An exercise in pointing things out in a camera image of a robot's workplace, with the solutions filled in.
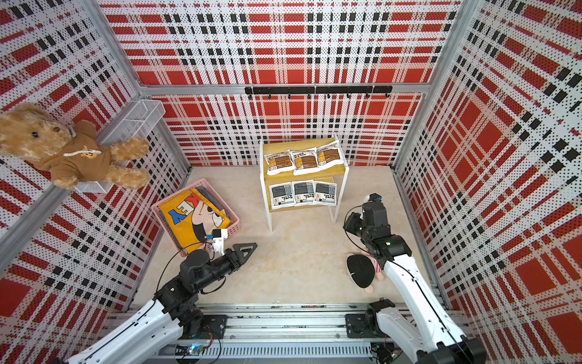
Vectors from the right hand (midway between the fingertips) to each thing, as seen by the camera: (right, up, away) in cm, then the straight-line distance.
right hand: (351, 217), depth 79 cm
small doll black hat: (+5, -19, +1) cm, 19 cm away
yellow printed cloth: (-64, -2, +14) cm, 66 cm away
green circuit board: (-51, -40, -10) cm, 65 cm away
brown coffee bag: (-25, +19, -5) cm, 32 cm away
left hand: (-32, -10, -4) cm, 34 cm away
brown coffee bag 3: (-8, +21, -4) cm, 23 cm away
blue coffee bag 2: (-17, +8, +10) cm, 21 cm away
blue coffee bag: (-8, +8, +10) cm, 15 cm away
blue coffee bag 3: (-25, +7, +9) cm, 28 cm away
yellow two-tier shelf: (-17, +15, -6) cm, 23 cm away
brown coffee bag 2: (-16, +20, -4) cm, 26 cm away
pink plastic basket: (-46, -4, +14) cm, 48 cm away
